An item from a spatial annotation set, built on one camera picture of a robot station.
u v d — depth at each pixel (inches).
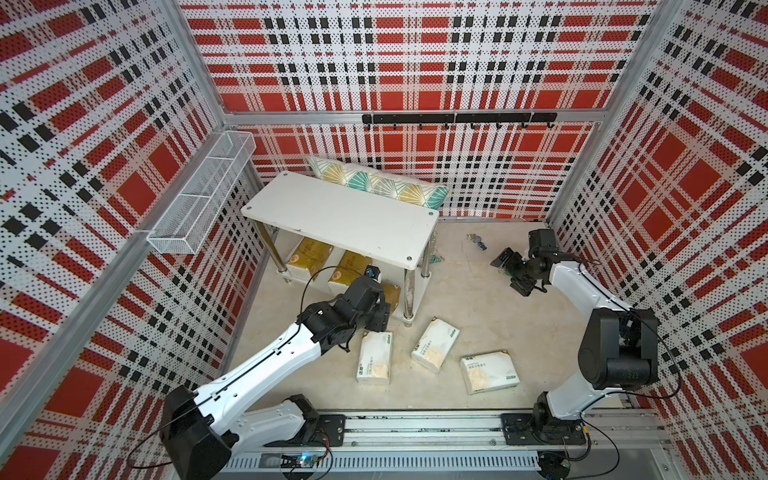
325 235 28.7
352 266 35.5
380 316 27.0
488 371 30.9
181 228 27.2
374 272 26.7
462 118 35.5
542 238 28.8
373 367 30.9
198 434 14.6
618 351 18.0
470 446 28.3
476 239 44.8
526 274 30.4
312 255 37.0
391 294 32.4
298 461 27.4
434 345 32.4
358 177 32.8
